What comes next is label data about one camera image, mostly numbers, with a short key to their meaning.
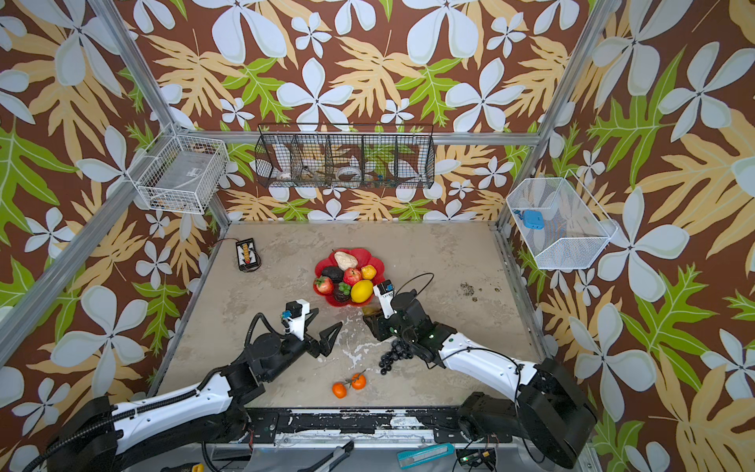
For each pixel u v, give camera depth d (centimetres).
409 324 63
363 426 75
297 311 65
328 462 69
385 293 72
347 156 98
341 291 93
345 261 101
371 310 81
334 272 98
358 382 79
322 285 95
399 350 84
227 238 116
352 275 98
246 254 108
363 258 105
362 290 93
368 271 99
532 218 86
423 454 71
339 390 78
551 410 41
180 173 86
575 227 78
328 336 68
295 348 67
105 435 42
